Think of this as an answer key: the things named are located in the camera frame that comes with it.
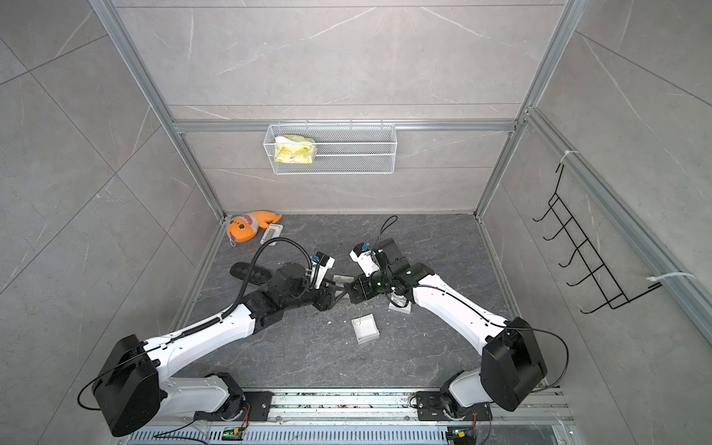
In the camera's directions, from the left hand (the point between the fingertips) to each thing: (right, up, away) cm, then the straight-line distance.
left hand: (343, 283), depth 78 cm
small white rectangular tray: (-31, +16, +34) cm, 49 cm away
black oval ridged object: (-32, 0, +19) cm, 37 cm away
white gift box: (-2, -1, +17) cm, 17 cm away
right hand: (+4, -1, +2) cm, 4 cm away
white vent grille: (-13, -38, -8) cm, 41 cm away
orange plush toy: (-40, +18, +28) cm, 52 cm away
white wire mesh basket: (-5, +46, +20) cm, 50 cm away
